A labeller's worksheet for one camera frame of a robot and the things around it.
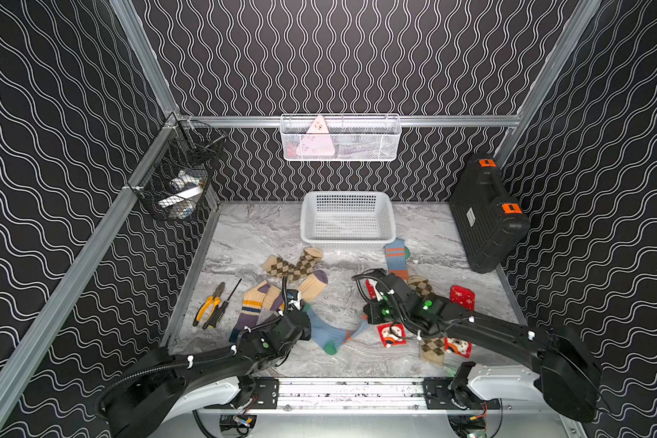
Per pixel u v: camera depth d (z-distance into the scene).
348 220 1.14
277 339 0.64
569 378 0.40
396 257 1.01
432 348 0.83
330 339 0.82
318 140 0.92
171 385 0.43
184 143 0.99
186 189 0.76
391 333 0.86
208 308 0.90
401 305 0.62
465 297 0.92
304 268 0.98
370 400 0.75
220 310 0.89
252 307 0.90
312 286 0.95
